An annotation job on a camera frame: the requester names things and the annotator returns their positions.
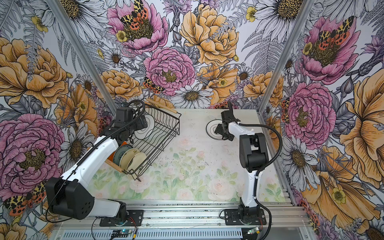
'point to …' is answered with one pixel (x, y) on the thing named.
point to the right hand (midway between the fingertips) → (222, 136)
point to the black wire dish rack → (166, 128)
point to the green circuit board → (121, 233)
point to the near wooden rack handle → (113, 165)
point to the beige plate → (135, 162)
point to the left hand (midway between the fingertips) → (136, 125)
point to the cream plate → (126, 157)
